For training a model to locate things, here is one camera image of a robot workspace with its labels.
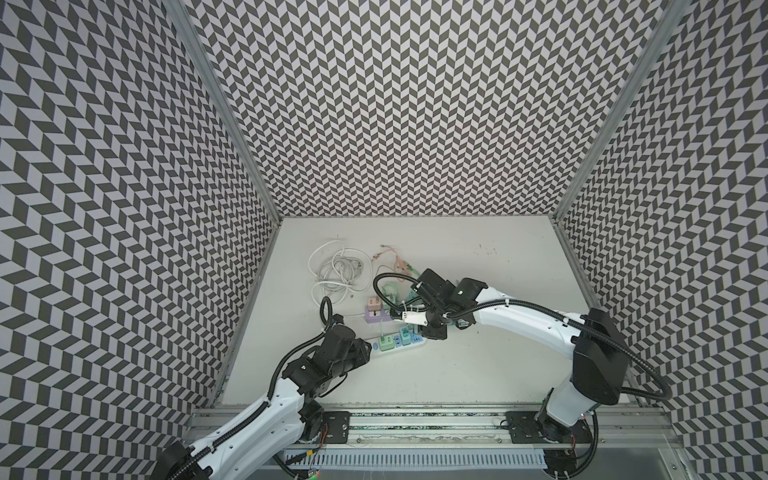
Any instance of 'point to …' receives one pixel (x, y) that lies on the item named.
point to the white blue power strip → (416, 339)
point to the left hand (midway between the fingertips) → (368, 349)
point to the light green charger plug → (392, 293)
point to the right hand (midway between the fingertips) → (424, 329)
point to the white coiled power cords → (338, 271)
